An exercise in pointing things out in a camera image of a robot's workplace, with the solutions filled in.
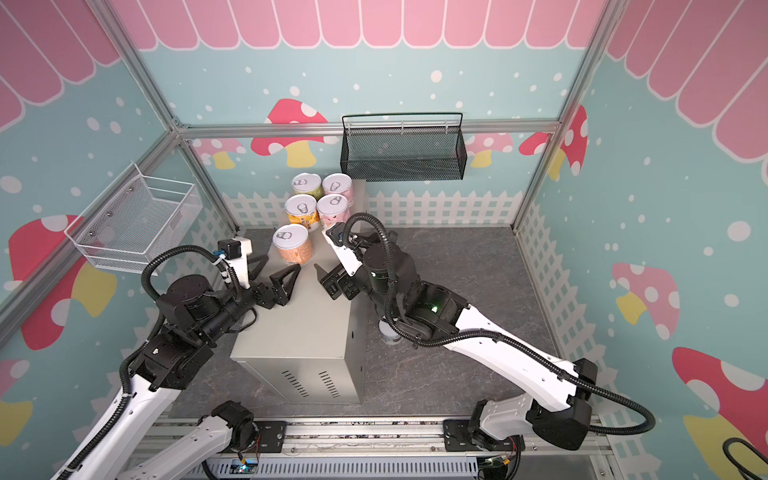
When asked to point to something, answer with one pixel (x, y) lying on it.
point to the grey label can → (387, 334)
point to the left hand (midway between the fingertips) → (285, 268)
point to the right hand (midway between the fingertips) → (336, 250)
